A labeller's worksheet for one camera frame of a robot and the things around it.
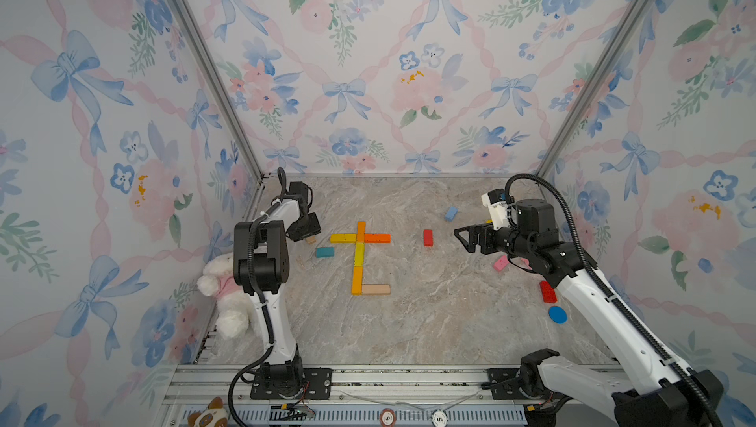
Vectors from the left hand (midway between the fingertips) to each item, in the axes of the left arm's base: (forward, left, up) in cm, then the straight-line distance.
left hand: (312, 231), depth 103 cm
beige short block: (-4, 0, +1) cm, 4 cm away
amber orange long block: (0, -17, 0) cm, 17 cm away
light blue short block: (+9, -50, -1) cm, 51 cm away
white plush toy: (-34, +10, +16) cm, 39 cm away
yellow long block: (-3, -9, 0) cm, 9 cm away
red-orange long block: (-3, -23, 0) cm, 23 cm away
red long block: (-3, -40, 0) cm, 40 cm away
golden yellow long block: (-17, -17, -1) cm, 24 cm away
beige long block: (-21, -23, -1) cm, 31 cm away
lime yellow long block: (-9, -17, 0) cm, 19 cm away
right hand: (-15, -47, +23) cm, 55 cm away
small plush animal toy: (-53, +14, +2) cm, 55 cm away
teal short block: (-8, -5, -1) cm, 10 cm away
